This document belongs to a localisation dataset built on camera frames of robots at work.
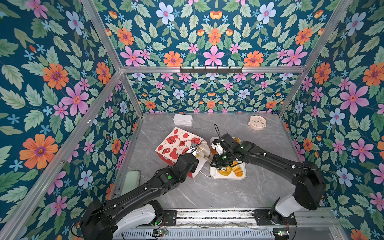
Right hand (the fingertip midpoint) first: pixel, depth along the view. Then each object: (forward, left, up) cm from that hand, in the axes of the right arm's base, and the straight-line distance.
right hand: (211, 163), depth 79 cm
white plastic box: (+40, +20, -8) cm, 45 cm away
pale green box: (-5, +45, -11) cm, 47 cm away
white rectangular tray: (-1, -2, -11) cm, 12 cm away
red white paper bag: (+14, +19, 0) cm, 24 cm away
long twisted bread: (+24, -20, -12) cm, 33 cm away
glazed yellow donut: (-1, -10, -10) cm, 14 cm away
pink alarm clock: (+38, -37, -10) cm, 54 cm away
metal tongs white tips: (+7, +4, -1) cm, 8 cm away
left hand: (+3, +8, +6) cm, 11 cm away
